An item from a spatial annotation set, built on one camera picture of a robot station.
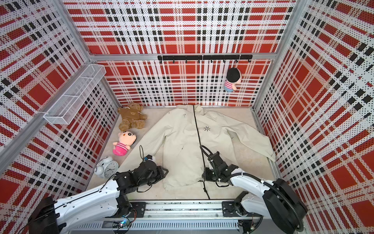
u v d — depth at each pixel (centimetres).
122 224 69
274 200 42
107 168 78
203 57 88
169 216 72
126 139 94
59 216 42
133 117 107
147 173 62
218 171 66
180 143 100
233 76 94
